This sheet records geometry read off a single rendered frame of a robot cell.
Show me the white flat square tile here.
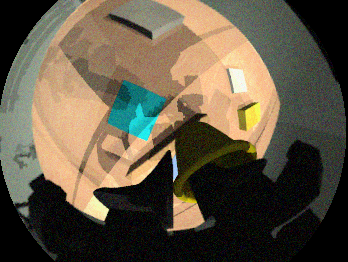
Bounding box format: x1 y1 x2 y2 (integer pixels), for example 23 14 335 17
226 69 247 94

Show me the olive yellow flat block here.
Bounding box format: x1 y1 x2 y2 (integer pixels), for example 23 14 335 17
238 102 262 131

